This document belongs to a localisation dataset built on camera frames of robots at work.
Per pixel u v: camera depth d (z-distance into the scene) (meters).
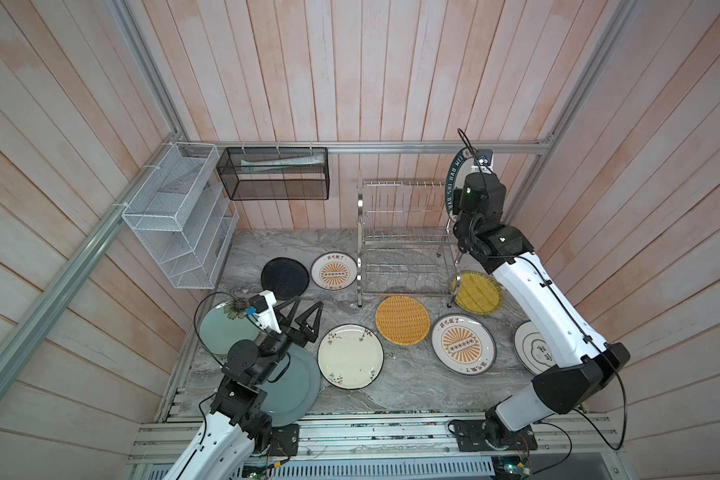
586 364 0.41
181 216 0.66
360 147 0.99
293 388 0.84
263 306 0.60
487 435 0.73
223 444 0.51
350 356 0.86
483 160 0.54
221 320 0.95
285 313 0.70
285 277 1.05
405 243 1.17
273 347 0.61
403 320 0.95
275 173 1.04
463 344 0.90
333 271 1.07
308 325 0.61
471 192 0.50
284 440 0.73
